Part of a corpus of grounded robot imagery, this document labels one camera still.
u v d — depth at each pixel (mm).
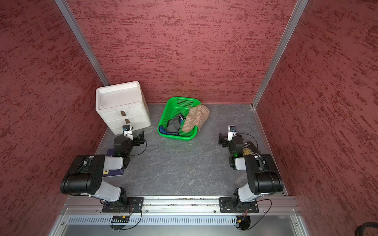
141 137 890
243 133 831
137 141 834
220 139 857
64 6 706
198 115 1002
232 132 798
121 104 874
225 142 838
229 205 739
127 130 790
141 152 776
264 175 441
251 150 924
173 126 977
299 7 709
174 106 1151
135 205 752
